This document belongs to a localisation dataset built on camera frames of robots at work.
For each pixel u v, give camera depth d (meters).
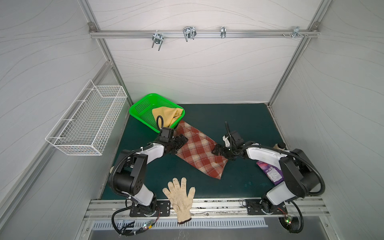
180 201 0.75
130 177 0.45
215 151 0.83
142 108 1.14
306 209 0.74
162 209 0.73
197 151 0.93
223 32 0.78
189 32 0.76
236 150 0.70
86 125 0.69
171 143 0.80
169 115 1.02
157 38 0.79
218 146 0.85
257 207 0.74
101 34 0.79
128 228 0.69
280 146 0.86
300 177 0.45
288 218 0.72
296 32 0.76
